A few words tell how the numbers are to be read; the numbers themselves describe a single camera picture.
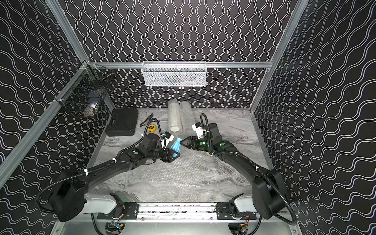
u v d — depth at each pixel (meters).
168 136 0.74
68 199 0.42
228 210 0.75
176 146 0.78
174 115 1.07
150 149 0.64
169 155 0.71
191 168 0.90
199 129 0.76
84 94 0.92
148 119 1.13
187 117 1.05
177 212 0.76
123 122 1.10
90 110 0.83
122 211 0.69
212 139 0.64
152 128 1.06
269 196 0.42
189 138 0.72
